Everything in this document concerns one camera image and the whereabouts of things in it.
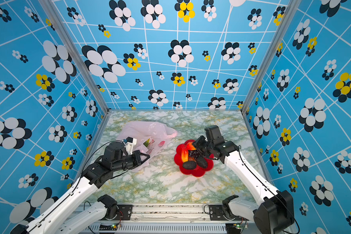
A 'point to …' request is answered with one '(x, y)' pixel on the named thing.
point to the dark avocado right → (201, 162)
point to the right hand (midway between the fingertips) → (194, 143)
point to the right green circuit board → (233, 226)
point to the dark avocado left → (189, 165)
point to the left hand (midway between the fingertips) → (152, 155)
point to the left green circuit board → (108, 227)
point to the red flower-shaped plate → (198, 171)
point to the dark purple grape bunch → (193, 153)
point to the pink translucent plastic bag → (150, 136)
